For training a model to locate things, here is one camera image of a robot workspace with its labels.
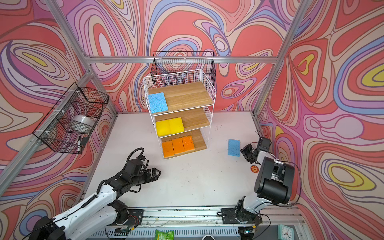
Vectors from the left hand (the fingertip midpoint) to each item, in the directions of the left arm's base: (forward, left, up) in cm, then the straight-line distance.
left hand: (158, 173), depth 84 cm
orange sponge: (+20, -10, -3) cm, 22 cm away
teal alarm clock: (-28, -62, -2) cm, 68 cm away
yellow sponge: (+16, -4, +22) cm, 27 cm away
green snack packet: (-28, -5, -3) cm, 29 cm away
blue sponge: (+19, -47, -3) cm, 51 cm away
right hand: (+14, -52, -2) cm, 54 cm away
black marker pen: (+6, +36, +20) cm, 41 cm away
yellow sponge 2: (+17, -11, +21) cm, 30 cm away
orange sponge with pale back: (+17, -4, -2) cm, 17 cm away
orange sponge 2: (+21, -17, -2) cm, 27 cm away
